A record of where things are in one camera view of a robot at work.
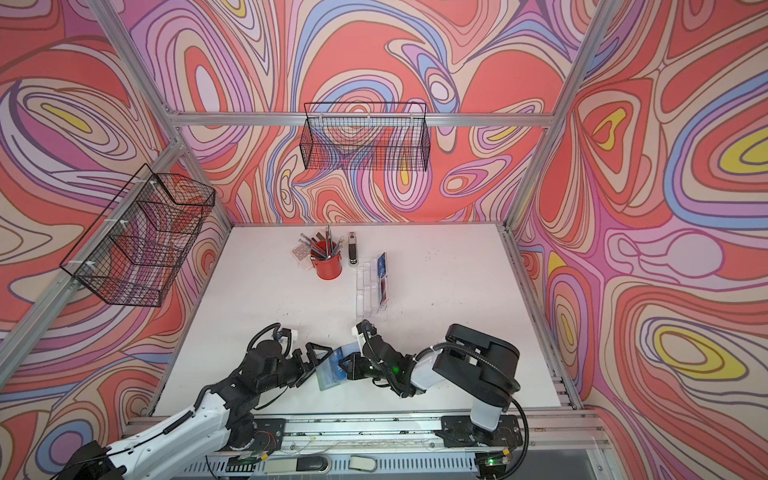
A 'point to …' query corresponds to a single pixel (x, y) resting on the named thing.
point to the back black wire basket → (365, 136)
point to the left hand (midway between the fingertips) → (332, 359)
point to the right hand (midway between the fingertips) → (343, 371)
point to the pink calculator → (301, 255)
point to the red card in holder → (383, 290)
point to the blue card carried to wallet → (337, 372)
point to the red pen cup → (327, 260)
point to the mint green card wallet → (329, 372)
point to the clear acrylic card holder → (372, 286)
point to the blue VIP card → (381, 265)
